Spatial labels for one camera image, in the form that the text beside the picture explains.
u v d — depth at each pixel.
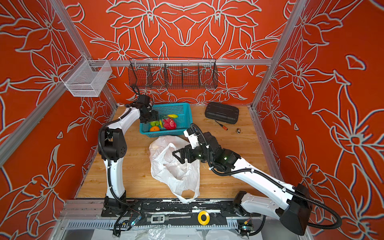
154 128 1.00
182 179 0.74
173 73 0.98
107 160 0.57
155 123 1.03
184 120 1.10
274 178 0.44
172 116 1.09
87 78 0.92
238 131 1.02
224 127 1.06
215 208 0.74
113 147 0.57
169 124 0.99
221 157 0.53
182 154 0.60
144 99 0.81
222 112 1.07
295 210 0.38
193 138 0.62
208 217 0.70
